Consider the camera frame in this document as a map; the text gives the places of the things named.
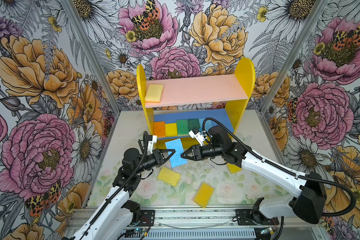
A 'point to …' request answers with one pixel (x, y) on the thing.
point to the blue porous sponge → (177, 159)
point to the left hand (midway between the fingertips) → (175, 155)
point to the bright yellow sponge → (171, 129)
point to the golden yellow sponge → (203, 195)
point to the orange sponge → (159, 129)
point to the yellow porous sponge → (170, 177)
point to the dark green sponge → (192, 123)
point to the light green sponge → (182, 127)
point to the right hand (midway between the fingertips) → (185, 161)
